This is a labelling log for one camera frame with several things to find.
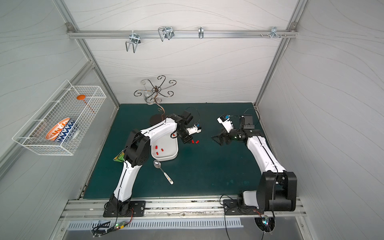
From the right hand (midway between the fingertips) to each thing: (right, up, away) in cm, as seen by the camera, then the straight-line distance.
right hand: (219, 132), depth 84 cm
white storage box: (-32, -11, +9) cm, 35 cm away
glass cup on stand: (-43, +22, +10) cm, 49 cm away
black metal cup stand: (-36, +24, +2) cm, 44 cm away
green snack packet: (-58, -15, +4) cm, 60 cm away
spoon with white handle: (-37, -19, +4) cm, 42 cm away
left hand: (-17, -7, +11) cm, 21 cm away
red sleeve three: (-13, -8, +15) cm, 21 cm away
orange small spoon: (-74, +19, -5) cm, 77 cm away
